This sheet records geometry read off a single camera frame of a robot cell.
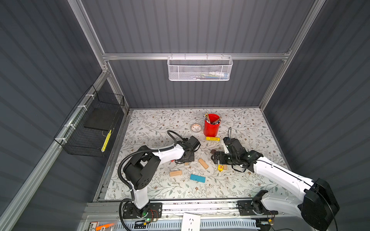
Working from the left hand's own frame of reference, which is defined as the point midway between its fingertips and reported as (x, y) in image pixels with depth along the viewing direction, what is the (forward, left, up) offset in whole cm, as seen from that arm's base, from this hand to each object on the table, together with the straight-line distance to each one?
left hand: (189, 158), depth 92 cm
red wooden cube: (-15, +9, +29) cm, 34 cm away
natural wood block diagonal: (-4, -9, -1) cm, 10 cm away
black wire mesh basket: (+5, +52, +27) cm, 59 cm away
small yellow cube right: (-8, -18, +2) cm, 20 cm away
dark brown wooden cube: (+4, -16, 0) cm, 17 cm away
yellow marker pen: (+13, -17, +2) cm, 22 cm away
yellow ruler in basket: (-2, +41, +27) cm, 49 cm away
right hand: (-5, -17, +8) cm, 19 cm away
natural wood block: (-4, +2, +1) cm, 4 cm away
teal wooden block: (-13, -4, +1) cm, 14 cm away
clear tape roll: (+25, -7, 0) cm, 26 cm away
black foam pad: (+14, +48, +27) cm, 57 cm away
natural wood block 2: (-9, +9, 0) cm, 13 cm away
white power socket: (-34, +2, +4) cm, 35 cm away
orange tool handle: (-34, +46, 0) cm, 57 cm away
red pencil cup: (+19, -17, +5) cm, 26 cm away
